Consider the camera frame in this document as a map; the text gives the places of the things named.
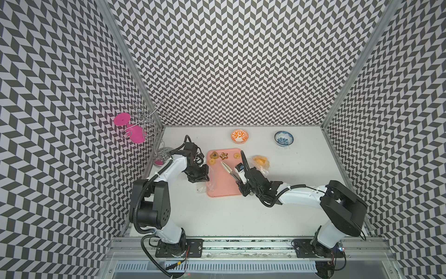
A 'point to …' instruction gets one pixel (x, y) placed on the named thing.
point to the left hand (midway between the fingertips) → (208, 180)
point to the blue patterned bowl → (283, 138)
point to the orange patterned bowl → (240, 136)
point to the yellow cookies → (261, 160)
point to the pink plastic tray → (222, 182)
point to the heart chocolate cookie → (214, 154)
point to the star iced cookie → (223, 156)
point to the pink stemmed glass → (136, 133)
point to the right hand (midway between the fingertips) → (240, 181)
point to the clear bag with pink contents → (201, 187)
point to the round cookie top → (236, 156)
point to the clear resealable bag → (264, 170)
